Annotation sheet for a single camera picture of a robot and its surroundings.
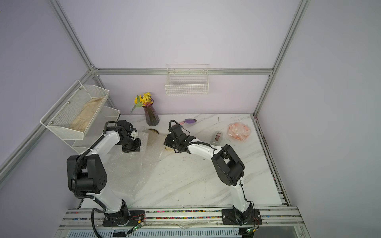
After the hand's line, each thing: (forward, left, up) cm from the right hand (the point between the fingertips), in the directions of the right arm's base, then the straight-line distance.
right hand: (160, 143), depth 90 cm
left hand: (-4, +13, -3) cm, 14 cm away
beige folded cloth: (+1, +37, +20) cm, 42 cm away
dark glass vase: (+26, +10, -3) cm, 28 cm away
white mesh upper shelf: (+4, +43, +21) cm, 48 cm away
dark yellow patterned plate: (+16, +9, -8) cm, 20 cm away
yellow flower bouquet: (+25, +10, +13) cm, 30 cm away
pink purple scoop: (+28, -17, -10) cm, 34 cm away
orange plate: (+15, -54, -9) cm, 57 cm away
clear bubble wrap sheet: (+22, -63, -12) cm, 68 cm away
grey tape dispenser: (+9, -37, -9) cm, 39 cm away
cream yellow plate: (-4, -6, +1) cm, 8 cm away
